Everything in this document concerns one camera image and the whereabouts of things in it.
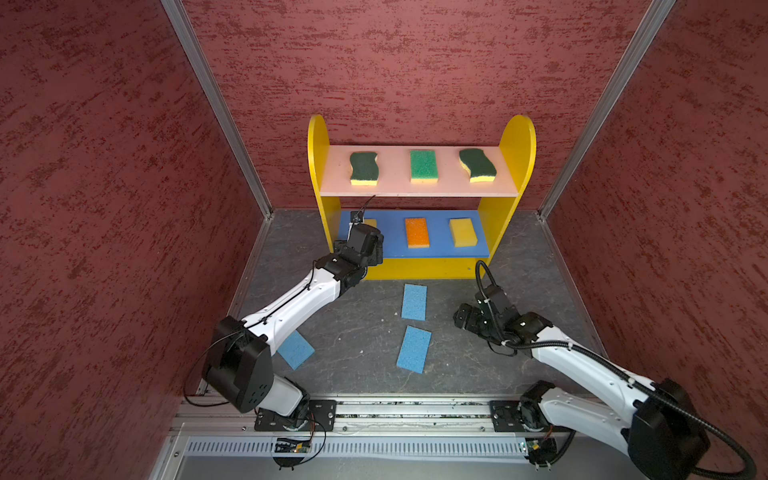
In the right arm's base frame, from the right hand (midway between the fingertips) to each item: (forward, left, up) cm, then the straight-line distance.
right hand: (464, 327), depth 84 cm
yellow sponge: (+28, -3, +10) cm, 30 cm away
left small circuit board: (-26, +48, -8) cm, 55 cm away
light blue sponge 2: (-4, +15, -5) cm, 16 cm away
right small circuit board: (-28, -15, -8) cm, 33 cm away
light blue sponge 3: (-3, +49, -4) cm, 49 cm away
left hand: (+19, +29, +14) cm, 38 cm away
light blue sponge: (+11, +13, -5) cm, 18 cm away
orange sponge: (+28, +12, +10) cm, 32 cm away
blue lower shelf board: (+33, +20, +9) cm, 39 cm away
